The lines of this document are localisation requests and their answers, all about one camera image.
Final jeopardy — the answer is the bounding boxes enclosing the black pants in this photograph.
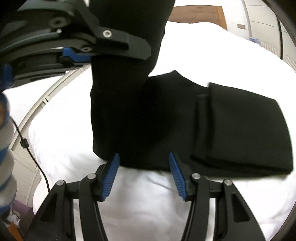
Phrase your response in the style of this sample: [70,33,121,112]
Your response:
[89,0,294,175]

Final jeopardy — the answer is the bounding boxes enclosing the white wardrobe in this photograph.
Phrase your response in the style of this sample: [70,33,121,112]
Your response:
[242,0,296,70]

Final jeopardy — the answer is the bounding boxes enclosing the black cable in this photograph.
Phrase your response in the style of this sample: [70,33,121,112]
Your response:
[10,118,50,193]

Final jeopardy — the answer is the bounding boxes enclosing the person's left forearm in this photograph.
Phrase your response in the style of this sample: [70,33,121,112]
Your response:
[0,93,18,218]

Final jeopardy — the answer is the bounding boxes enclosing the wooden headboard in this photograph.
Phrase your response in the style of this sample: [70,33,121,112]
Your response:
[170,6,228,30]

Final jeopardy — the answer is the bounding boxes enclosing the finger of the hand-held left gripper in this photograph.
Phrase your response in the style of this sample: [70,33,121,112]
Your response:
[9,47,93,80]
[76,9,152,61]

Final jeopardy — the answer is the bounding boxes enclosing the orange object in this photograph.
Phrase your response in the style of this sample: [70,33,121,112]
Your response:
[7,222,23,241]

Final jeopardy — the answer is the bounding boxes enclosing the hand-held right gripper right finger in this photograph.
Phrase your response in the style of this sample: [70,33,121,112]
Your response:
[168,152,266,241]

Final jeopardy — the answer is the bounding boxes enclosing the purple cloth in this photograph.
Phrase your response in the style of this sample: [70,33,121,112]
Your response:
[13,200,35,225]

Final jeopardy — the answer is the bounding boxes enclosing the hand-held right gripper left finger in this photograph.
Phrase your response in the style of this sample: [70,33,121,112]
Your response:
[24,152,121,241]

